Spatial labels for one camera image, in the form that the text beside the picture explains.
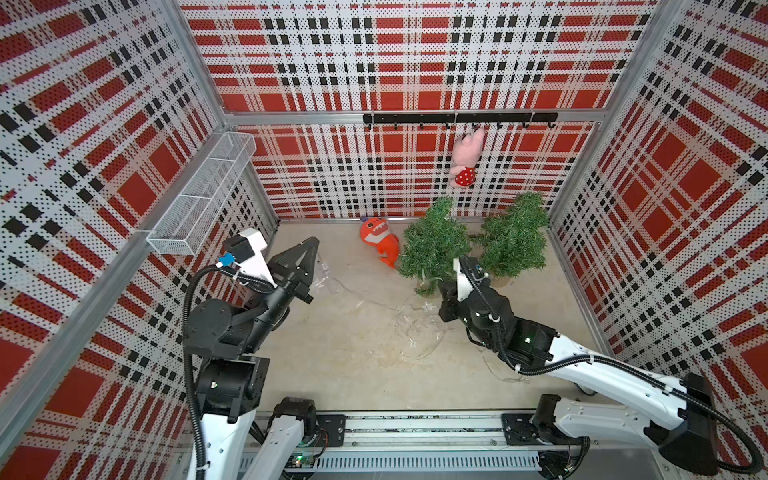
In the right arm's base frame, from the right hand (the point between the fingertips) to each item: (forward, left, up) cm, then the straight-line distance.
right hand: (443, 282), depth 72 cm
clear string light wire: (-1, +6, -22) cm, 23 cm away
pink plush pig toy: (+43, -10, +7) cm, 44 cm away
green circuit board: (-34, +35, -24) cm, 54 cm away
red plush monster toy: (+34, +20, -18) cm, 43 cm away
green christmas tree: (+14, -21, -2) cm, 26 cm away
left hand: (-4, +24, +21) cm, 33 cm away
